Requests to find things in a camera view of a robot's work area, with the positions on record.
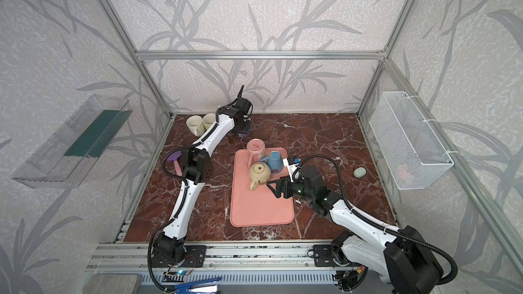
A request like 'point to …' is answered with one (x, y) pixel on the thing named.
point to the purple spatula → (174, 156)
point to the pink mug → (255, 148)
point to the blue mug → (275, 162)
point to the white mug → (196, 125)
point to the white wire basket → (410, 148)
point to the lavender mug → (242, 135)
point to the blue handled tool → (205, 286)
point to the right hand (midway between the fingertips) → (274, 176)
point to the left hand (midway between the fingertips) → (245, 122)
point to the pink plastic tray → (261, 207)
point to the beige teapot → (259, 173)
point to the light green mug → (208, 120)
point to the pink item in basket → (404, 173)
